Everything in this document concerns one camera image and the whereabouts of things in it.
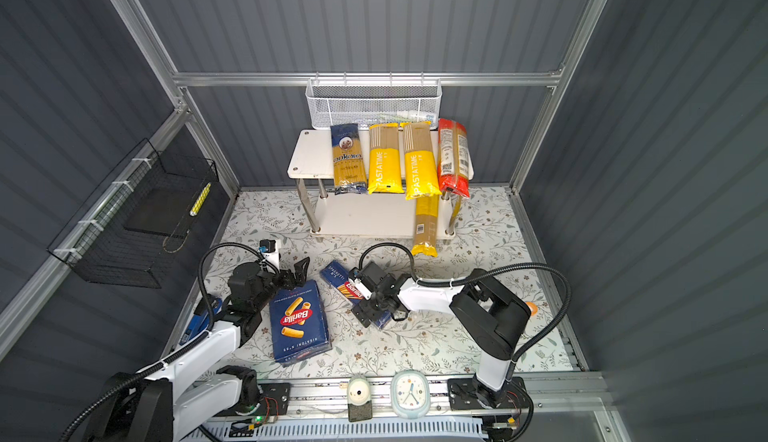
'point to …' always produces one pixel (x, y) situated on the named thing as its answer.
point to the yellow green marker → (200, 199)
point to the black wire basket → (119, 236)
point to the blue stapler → (200, 323)
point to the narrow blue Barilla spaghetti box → (336, 275)
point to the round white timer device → (359, 400)
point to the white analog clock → (410, 393)
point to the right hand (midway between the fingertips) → (370, 305)
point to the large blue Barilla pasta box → (299, 323)
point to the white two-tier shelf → (367, 215)
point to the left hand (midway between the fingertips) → (293, 257)
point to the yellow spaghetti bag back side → (426, 221)
